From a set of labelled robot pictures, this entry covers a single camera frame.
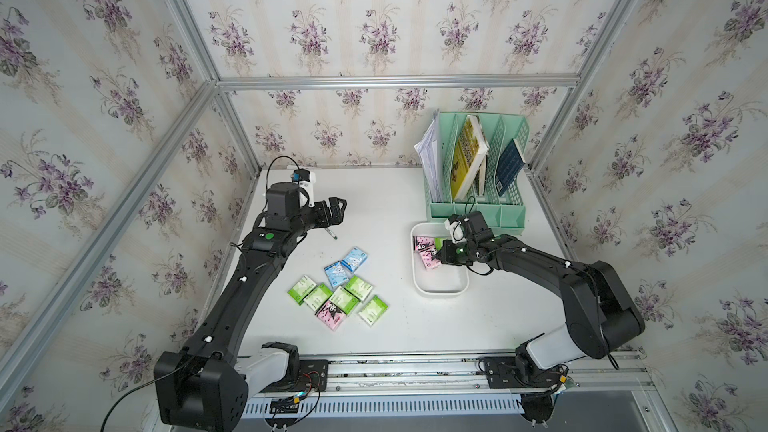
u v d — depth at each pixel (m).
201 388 0.37
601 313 0.44
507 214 1.00
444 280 0.89
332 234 1.00
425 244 0.94
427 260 0.89
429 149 0.88
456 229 0.80
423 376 0.75
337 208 0.69
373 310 0.82
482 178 1.04
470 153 0.94
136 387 0.34
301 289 0.86
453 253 0.79
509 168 1.05
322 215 0.68
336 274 0.88
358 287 0.86
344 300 0.84
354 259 0.91
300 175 0.67
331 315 0.80
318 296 0.84
